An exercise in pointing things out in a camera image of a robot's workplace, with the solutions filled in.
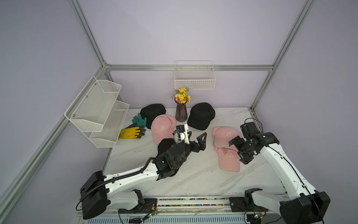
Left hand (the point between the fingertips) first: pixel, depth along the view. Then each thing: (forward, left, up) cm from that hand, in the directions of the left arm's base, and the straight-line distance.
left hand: (199, 135), depth 69 cm
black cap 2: (+36, -6, -26) cm, 45 cm away
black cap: (+38, +35, -23) cm, 56 cm away
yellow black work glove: (+20, +46, -26) cm, 56 cm away
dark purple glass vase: (+33, +10, -19) cm, 39 cm away
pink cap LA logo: (-2, -21, -24) cm, 32 cm away
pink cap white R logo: (+21, +23, -21) cm, 37 cm away
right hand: (-3, -21, -13) cm, 25 cm away
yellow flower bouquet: (+34, +9, -3) cm, 35 cm away
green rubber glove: (+31, +44, -27) cm, 60 cm away
